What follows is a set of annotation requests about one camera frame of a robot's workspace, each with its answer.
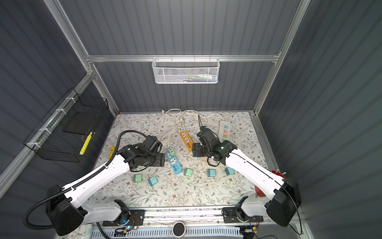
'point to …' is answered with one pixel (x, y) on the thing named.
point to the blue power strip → (174, 164)
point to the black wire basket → (63, 133)
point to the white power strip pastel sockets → (224, 128)
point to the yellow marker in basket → (85, 143)
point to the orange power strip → (187, 140)
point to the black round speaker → (178, 229)
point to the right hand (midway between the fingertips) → (198, 149)
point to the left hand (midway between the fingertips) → (159, 159)
